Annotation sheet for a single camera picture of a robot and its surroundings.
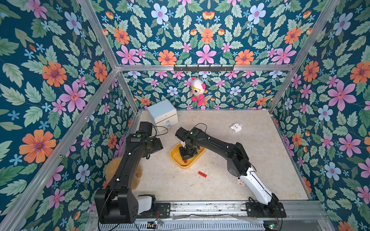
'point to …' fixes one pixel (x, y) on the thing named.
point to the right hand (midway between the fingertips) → (183, 157)
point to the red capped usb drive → (202, 174)
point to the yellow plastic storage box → (175, 155)
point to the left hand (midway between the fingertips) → (157, 146)
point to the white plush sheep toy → (236, 127)
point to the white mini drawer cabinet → (162, 111)
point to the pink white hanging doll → (198, 91)
